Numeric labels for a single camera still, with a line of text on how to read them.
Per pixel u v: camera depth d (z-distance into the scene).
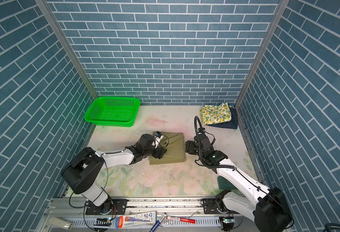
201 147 0.61
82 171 0.46
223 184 0.80
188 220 0.70
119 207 0.73
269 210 0.39
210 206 0.74
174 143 0.96
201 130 0.72
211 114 1.08
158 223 0.68
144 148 0.71
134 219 0.69
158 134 0.82
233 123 1.04
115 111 1.18
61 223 0.67
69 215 0.74
